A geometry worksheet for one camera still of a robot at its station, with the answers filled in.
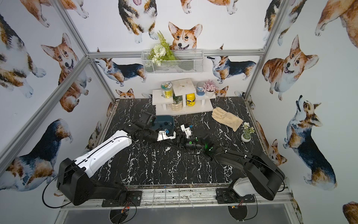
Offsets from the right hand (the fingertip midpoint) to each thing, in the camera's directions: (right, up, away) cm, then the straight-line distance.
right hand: (171, 138), depth 74 cm
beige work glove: (+41, +7, +33) cm, 53 cm away
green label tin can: (-6, +27, +22) cm, 36 cm away
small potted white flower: (+47, -2, +19) cm, 51 cm away
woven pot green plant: (0, +19, +33) cm, 38 cm away
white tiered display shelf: (+6, +23, +36) cm, 43 cm away
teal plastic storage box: (-9, +6, +30) cm, 32 cm away
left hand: (-2, 0, +4) cm, 4 cm away
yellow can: (+11, +23, +36) cm, 44 cm away
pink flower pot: (+23, +30, +20) cm, 43 cm away
